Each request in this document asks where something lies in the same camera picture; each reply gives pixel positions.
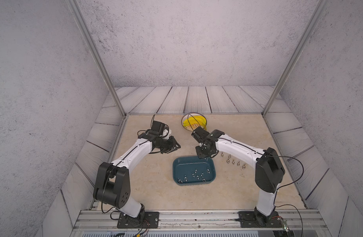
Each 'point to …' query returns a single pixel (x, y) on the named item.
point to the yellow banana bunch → (197, 120)
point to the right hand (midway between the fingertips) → (202, 154)
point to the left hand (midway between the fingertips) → (181, 147)
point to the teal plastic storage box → (191, 170)
